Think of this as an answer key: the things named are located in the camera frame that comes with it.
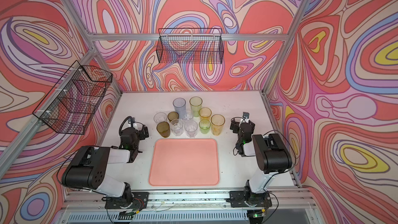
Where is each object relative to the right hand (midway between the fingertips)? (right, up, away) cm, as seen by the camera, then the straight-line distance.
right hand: (242, 122), depth 97 cm
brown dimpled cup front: (-49, -4, -3) cm, 49 cm away
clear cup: (-34, +4, +5) cm, 35 cm away
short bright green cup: (-24, -2, -1) cm, 24 cm away
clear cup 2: (-53, +3, +3) cm, 53 cm away
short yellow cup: (-24, +5, -1) cm, 24 cm away
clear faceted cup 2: (-42, -3, +2) cm, 42 cm away
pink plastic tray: (-36, -21, -12) cm, 43 cm away
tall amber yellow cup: (-16, +1, -6) cm, 17 cm away
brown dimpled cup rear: (-45, +4, +2) cm, 45 cm away
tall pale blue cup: (-39, +10, -1) cm, 41 cm away
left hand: (-64, -2, -3) cm, 64 cm away
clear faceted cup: (-33, -4, +1) cm, 33 cm away
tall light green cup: (-29, +11, -1) cm, 31 cm away
